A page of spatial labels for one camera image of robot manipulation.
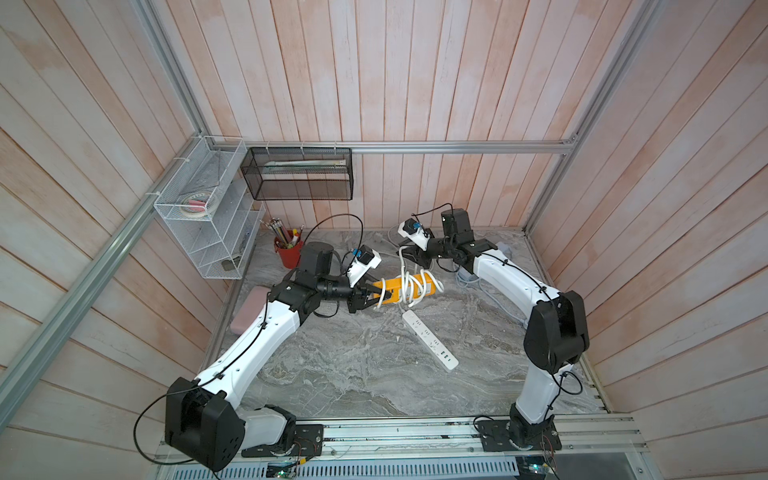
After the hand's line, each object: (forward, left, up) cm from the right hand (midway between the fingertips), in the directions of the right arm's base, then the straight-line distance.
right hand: (400, 246), depth 87 cm
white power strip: (-27, -14, -19) cm, 36 cm away
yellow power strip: (-19, +2, +8) cm, 21 cm away
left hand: (-20, +4, +5) cm, 21 cm away
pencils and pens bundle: (+11, +40, -8) cm, 42 cm away
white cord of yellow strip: (-20, -2, +8) cm, 22 cm away
